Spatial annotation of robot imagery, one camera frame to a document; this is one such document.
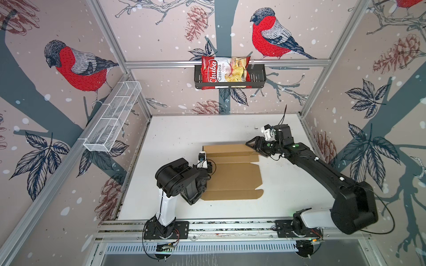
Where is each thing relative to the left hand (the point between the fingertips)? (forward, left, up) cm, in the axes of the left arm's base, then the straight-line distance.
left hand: (207, 152), depth 91 cm
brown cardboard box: (-11, -15, -8) cm, 20 cm away
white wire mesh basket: (+16, +46, +22) cm, 53 cm away
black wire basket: (+33, -29, +25) cm, 51 cm away
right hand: (-1, -22, +10) cm, 24 cm away
